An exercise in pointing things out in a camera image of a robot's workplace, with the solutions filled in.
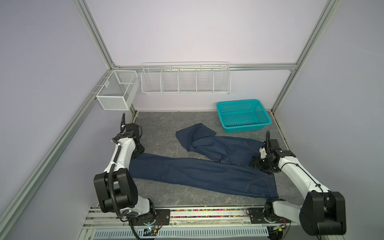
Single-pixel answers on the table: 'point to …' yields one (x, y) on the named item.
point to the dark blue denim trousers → (218, 165)
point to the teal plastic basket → (242, 115)
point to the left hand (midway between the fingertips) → (136, 155)
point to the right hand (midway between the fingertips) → (257, 167)
